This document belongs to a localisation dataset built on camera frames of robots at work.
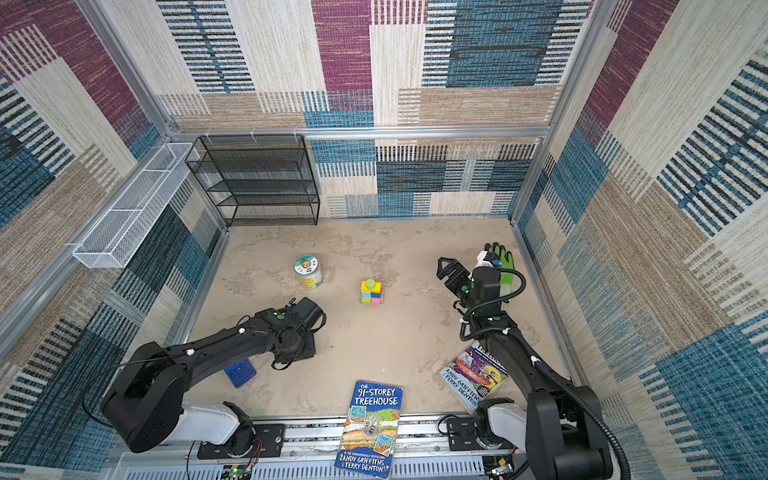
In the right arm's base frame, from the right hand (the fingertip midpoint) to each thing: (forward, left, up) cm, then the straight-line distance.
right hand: (446, 270), depth 85 cm
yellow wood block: (+1, +20, -10) cm, 23 cm away
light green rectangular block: (-1, +23, -13) cm, 27 cm away
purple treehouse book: (-24, -6, -14) cm, 29 cm away
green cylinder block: (+2, +22, -8) cm, 23 cm away
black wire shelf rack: (+40, +62, +3) cm, 74 cm away
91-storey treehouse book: (-37, +22, -14) cm, 45 cm away
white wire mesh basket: (+1, +80, +18) cm, 82 cm away
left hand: (-16, +40, -14) cm, 45 cm away
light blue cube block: (0, +23, -11) cm, 26 cm away
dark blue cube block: (0, +21, -12) cm, 24 cm away
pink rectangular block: (-1, +20, -14) cm, 25 cm away
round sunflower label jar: (+7, +41, -8) cm, 43 cm away
